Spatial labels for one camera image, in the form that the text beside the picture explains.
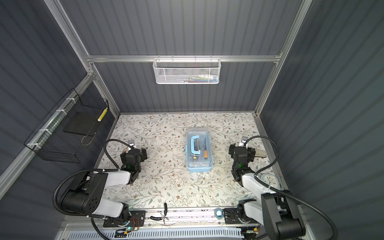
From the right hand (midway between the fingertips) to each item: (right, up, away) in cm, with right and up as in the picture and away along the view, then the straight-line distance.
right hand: (245, 147), depth 87 cm
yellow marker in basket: (-81, +18, -5) cm, 83 cm away
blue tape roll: (-18, -32, -12) cm, 39 cm away
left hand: (-68, -3, +5) cm, 68 cm away
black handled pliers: (-46, -34, -13) cm, 58 cm away
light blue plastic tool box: (-28, -2, 0) cm, 28 cm away
